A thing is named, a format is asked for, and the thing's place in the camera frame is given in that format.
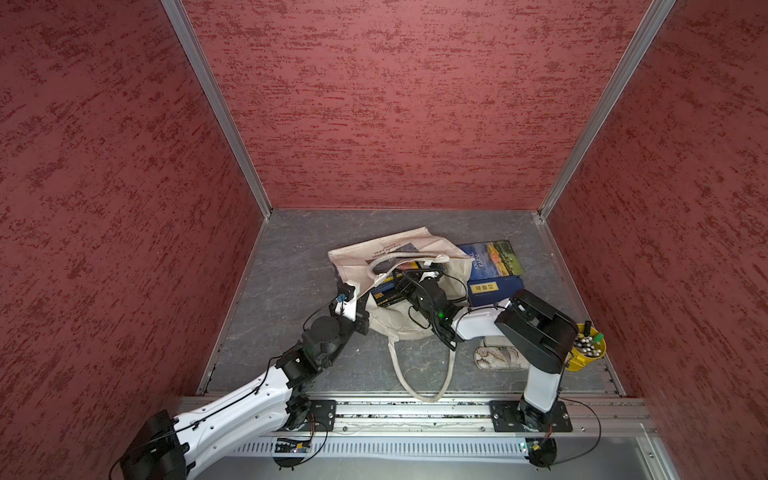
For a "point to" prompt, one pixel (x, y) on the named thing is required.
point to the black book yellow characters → (386, 293)
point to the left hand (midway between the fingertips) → (367, 296)
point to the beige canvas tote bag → (424, 359)
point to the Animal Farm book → (493, 259)
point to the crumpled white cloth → (498, 353)
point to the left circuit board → (292, 445)
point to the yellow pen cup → (590, 345)
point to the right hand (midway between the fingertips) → (394, 277)
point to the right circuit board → (542, 451)
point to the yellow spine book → (392, 277)
